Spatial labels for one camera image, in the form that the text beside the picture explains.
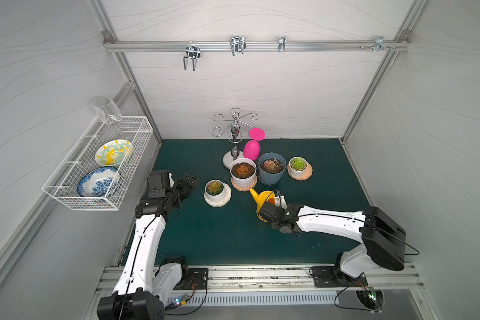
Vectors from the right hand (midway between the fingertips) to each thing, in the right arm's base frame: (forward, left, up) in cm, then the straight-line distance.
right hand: (279, 213), depth 86 cm
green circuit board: (-32, +36, -3) cm, 48 cm away
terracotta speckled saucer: (+14, +15, -4) cm, 21 cm away
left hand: (+4, +36, +15) cm, 39 cm away
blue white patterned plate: (-5, +61, +29) cm, 68 cm away
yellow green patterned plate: (+7, +62, +30) cm, 69 cm away
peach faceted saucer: (+24, -16, -5) cm, 29 cm away
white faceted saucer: (+9, +24, -4) cm, 26 cm away
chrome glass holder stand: (+30, +20, +17) cm, 40 cm away
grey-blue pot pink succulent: (+21, +3, +5) cm, 22 cm away
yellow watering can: (+4, +8, +6) cm, 11 cm away
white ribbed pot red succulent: (+18, +17, +6) cm, 25 cm away
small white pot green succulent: (+23, -10, +5) cm, 26 cm away
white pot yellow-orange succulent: (+9, +29, +2) cm, 31 cm away
